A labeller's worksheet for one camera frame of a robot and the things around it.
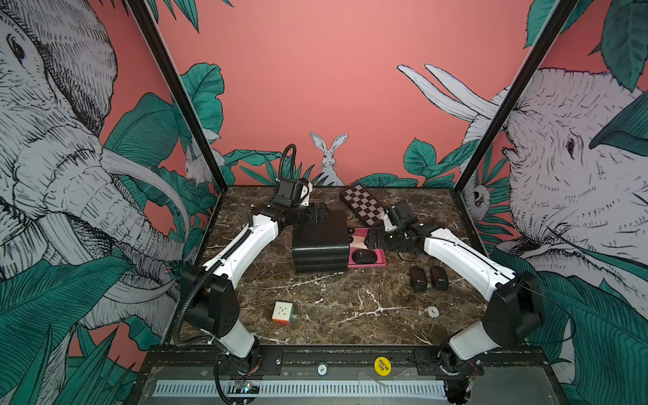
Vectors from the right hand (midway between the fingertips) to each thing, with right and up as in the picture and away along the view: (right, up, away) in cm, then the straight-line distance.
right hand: (373, 239), depth 85 cm
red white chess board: (0, +12, +25) cm, 28 cm away
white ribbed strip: (-21, -41, -15) cm, 48 cm away
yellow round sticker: (+1, -36, -12) cm, 38 cm away
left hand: (-17, +10, -2) cm, 20 cm away
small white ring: (+20, -25, -1) cm, 32 cm away
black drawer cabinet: (-18, -2, -5) cm, 18 cm away
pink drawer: (+5, -9, +10) cm, 14 cm away
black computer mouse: (-2, -7, +8) cm, 11 cm away
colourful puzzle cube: (-30, -22, -7) cm, 38 cm away
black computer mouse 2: (+17, -15, +5) cm, 23 cm away
